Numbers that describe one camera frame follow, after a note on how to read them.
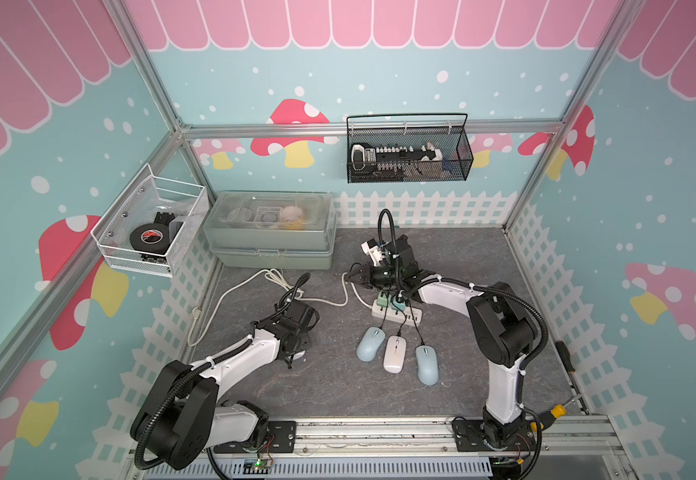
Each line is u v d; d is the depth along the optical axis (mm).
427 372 828
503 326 519
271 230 988
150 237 711
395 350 868
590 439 744
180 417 415
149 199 815
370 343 873
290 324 687
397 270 744
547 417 756
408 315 920
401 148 917
